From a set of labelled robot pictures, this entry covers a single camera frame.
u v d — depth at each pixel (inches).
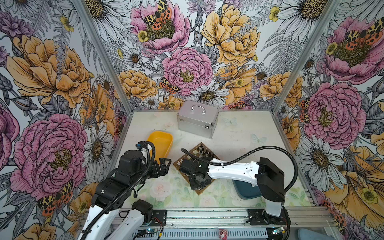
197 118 37.8
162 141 41.2
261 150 19.2
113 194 16.1
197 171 23.3
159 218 28.9
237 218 30.0
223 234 26.0
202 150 38.1
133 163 18.9
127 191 16.2
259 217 28.8
